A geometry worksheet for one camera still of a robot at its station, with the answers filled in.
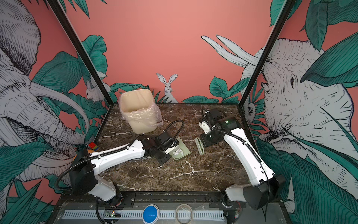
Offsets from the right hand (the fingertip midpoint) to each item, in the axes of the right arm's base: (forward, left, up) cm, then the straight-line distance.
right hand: (202, 140), depth 73 cm
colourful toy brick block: (+4, +69, -15) cm, 71 cm away
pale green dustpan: (+2, +10, -13) cm, 16 cm away
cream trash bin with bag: (+19, +37, +4) cm, 42 cm away
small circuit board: (-31, +48, -20) cm, 61 cm away
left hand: (-3, +20, -11) cm, 23 cm away
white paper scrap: (-1, +14, -12) cm, 19 cm away
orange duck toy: (+1, +70, -16) cm, 71 cm away
